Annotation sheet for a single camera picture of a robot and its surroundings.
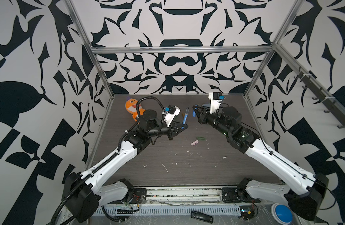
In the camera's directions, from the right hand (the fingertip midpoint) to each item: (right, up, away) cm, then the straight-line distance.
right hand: (194, 106), depth 66 cm
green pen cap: (+9, -21, +30) cm, 37 cm away
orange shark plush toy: (-40, +1, +36) cm, 54 cm away
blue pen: (-4, -4, -3) cm, 7 cm away
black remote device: (+5, -55, +5) cm, 56 cm away
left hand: (-3, -8, 0) cm, 8 cm away
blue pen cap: (0, -3, +1) cm, 4 cm away
